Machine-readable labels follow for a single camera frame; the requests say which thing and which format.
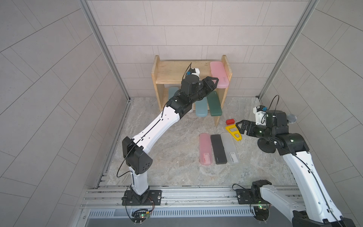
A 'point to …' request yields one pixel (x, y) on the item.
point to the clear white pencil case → (229, 148)
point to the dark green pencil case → (214, 104)
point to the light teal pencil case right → (202, 108)
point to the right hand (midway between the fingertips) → (241, 124)
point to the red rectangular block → (230, 121)
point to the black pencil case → (219, 150)
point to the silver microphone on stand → (291, 118)
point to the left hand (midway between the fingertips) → (220, 80)
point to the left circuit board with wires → (139, 215)
